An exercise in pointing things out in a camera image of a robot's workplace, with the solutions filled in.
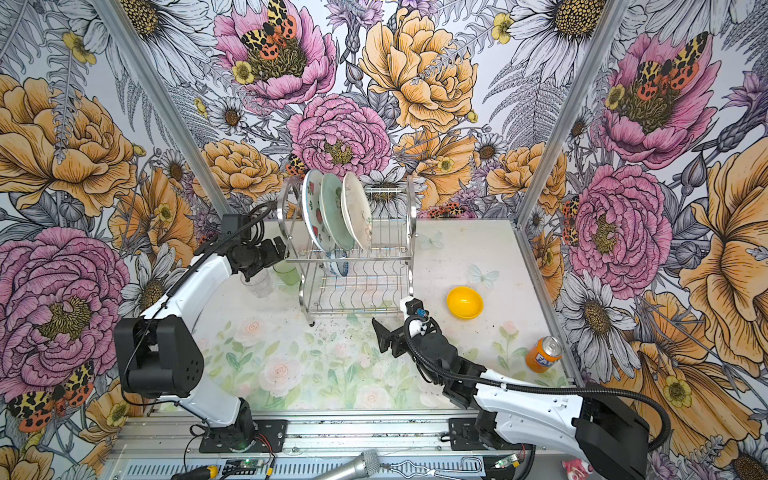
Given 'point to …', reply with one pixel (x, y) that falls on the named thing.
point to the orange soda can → (543, 354)
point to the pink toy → (576, 469)
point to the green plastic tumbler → (288, 272)
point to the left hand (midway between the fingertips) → (276, 264)
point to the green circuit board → (242, 466)
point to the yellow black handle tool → (209, 472)
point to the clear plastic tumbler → (259, 284)
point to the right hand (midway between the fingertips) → (389, 322)
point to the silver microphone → (366, 464)
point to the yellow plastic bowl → (464, 302)
